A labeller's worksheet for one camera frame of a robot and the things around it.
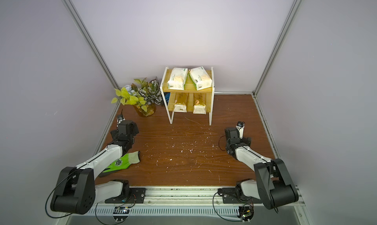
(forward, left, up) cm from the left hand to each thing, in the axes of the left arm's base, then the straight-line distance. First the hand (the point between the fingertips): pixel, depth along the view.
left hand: (127, 125), depth 88 cm
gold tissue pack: (+8, -34, +13) cm, 37 cm away
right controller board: (-42, -68, -13) cm, 80 cm away
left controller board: (-42, -5, -13) cm, 44 cm away
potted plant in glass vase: (+12, -12, +14) cm, 22 cm away
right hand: (-2, -71, -4) cm, 71 cm away
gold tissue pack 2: (+7, -45, +13) cm, 47 cm away
